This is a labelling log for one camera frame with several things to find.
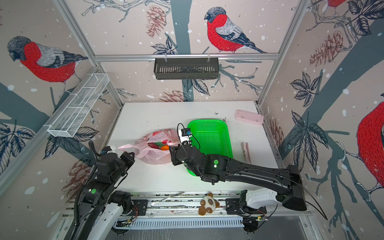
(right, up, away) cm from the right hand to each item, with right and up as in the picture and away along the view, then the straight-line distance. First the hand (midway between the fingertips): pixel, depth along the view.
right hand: (169, 149), depth 65 cm
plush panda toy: (+18, -29, +7) cm, 35 cm away
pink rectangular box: (+52, +14, +45) cm, 70 cm away
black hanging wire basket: (+5, +50, +41) cm, 64 cm away
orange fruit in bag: (-7, -4, +24) cm, 25 cm away
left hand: (-19, -3, +8) cm, 21 cm away
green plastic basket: (+23, +1, +36) cm, 43 cm away
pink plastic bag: (-8, +2, +20) cm, 22 cm away
